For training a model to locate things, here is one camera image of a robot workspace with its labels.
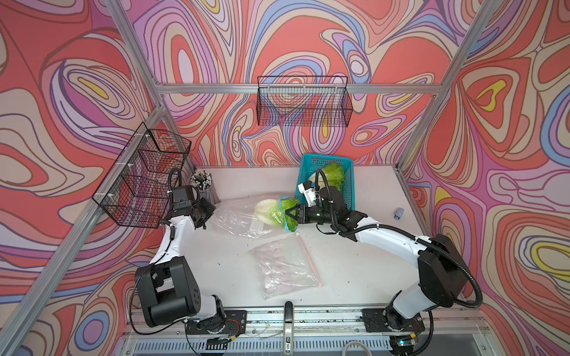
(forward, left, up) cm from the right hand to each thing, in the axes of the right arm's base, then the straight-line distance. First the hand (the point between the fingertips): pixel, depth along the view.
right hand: (287, 217), depth 79 cm
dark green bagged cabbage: (+2, +5, +2) cm, 5 cm away
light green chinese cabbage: (+29, -23, -9) cm, 38 cm away
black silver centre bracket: (-32, +1, -14) cm, 35 cm away
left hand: (+9, +30, -4) cm, 31 cm away
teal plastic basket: (+42, -13, -13) cm, 46 cm away
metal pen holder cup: (+20, +35, 0) cm, 40 cm away
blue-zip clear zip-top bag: (+4, +12, -4) cm, 13 cm away
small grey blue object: (+11, -50, -17) cm, 54 cm away
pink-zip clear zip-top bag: (-11, +2, -16) cm, 20 cm away
